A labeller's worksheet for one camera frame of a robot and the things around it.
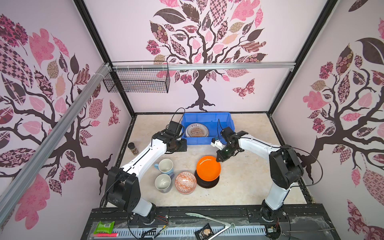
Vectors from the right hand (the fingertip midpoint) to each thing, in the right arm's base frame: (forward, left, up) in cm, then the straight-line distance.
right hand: (218, 157), depth 89 cm
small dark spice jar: (+6, +53, +5) cm, 54 cm away
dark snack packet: (-37, +10, -3) cm, 39 cm away
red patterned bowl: (-15, +20, -1) cm, 24 cm away
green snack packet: (-35, +57, -3) cm, 67 cm away
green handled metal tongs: (-35, -1, -3) cm, 35 cm away
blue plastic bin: (+35, -2, -6) cm, 36 cm away
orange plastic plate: (-5, +6, -4) cm, 9 cm away
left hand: (+2, +21, +8) cm, 23 cm away
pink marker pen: (-38, +56, -3) cm, 68 cm away
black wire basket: (+44, +51, +30) cm, 73 cm away
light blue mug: (-5, +32, -1) cm, 32 cm away
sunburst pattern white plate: (+24, +13, -3) cm, 27 cm away
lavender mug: (-14, +33, -3) cm, 36 cm away
